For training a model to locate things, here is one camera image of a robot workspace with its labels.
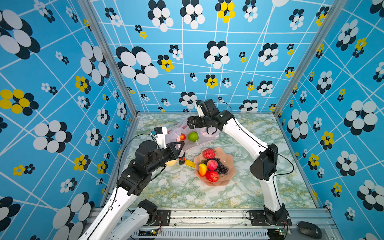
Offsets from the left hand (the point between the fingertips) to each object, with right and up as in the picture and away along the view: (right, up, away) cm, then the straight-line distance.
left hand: (185, 143), depth 64 cm
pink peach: (+13, -14, +16) cm, 25 cm away
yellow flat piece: (+1, -15, +26) cm, 31 cm away
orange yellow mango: (-5, 0, +37) cm, 37 cm away
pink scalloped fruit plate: (+23, -13, +27) cm, 38 cm away
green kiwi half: (+3, +1, +34) cm, 34 cm away
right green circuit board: (+42, -43, +4) cm, 60 cm away
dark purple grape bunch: (+19, -17, +21) cm, 33 cm away
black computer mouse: (+58, -41, +5) cm, 71 cm away
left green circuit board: (-18, -44, +7) cm, 48 cm away
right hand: (+4, +10, +22) cm, 24 cm away
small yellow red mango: (+8, -16, +16) cm, 24 cm away
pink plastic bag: (-6, +4, +5) cm, 9 cm away
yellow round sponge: (-11, -16, +29) cm, 35 cm away
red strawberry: (+12, -9, +24) cm, 29 cm away
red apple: (+13, -20, +16) cm, 29 cm away
